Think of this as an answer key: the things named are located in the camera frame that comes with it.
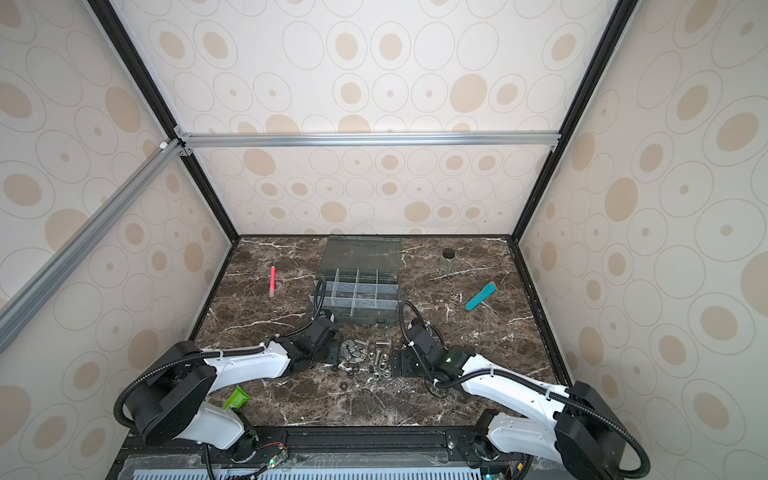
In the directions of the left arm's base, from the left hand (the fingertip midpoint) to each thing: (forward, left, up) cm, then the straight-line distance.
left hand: (344, 344), depth 90 cm
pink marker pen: (+24, +28, -1) cm, 37 cm away
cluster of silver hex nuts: (-5, -11, -1) cm, 12 cm away
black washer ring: (-13, -1, -1) cm, 13 cm away
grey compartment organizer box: (+23, -3, +1) cm, 23 cm away
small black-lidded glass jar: (+28, -34, +3) cm, 44 cm away
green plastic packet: (-17, +26, +3) cm, 31 cm away
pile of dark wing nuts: (-3, -3, 0) cm, 4 cm away
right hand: (-7, -18, +4) cm, 19 cm away
